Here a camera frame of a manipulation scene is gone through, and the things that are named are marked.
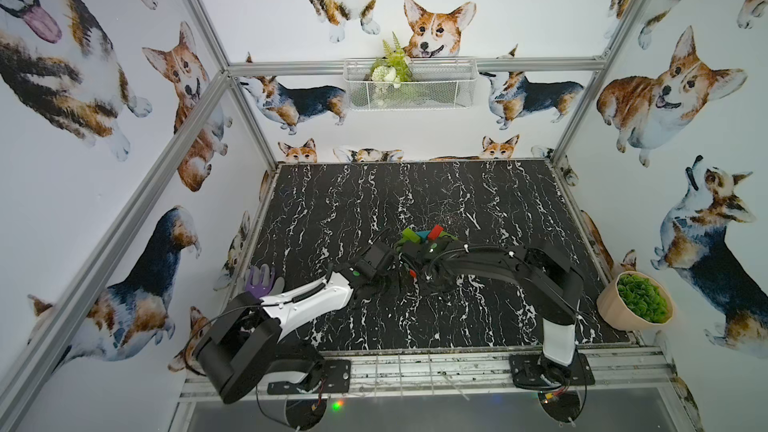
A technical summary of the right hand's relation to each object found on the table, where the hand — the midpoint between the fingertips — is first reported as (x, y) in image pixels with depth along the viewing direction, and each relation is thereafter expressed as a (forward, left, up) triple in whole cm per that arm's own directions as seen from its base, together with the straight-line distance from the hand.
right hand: (429, 291), depth 87 cm
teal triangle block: (+19, +1, +1) cm, 19 cm away
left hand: (+1, +7, +4) cm, 8 cm away
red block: (+19, -3, +2) cm, 19 cm away
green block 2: (+20, -6, -1) cm, 21 cm away
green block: (+18, +5, 0) cm, 19 cm away
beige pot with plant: (-6, -50, +9) cm, 51 cm away
